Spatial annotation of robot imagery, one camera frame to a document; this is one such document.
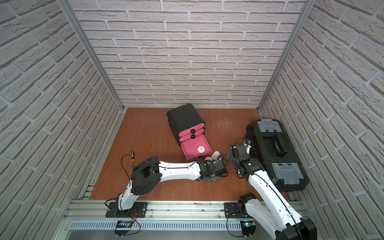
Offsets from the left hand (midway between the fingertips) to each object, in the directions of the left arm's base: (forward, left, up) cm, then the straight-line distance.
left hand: (215, 173), depth 84 cm
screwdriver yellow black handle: (+12, +51, -2) cm, 53 cm away
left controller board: (-25, +47, -5) cm, 53 cm away
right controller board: (-26, -14, -3) cm, 29 cm away
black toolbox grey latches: (+6, -31, +15) cm, 35 cm away
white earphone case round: (+11, +3, -3) cm, 12 cm away
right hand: (+7, -14, +9) cm, 18 cm away
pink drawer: (+21, +14, +13) cm, 29 cm away
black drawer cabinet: (+26, +18, +14) cm, 34 cm away
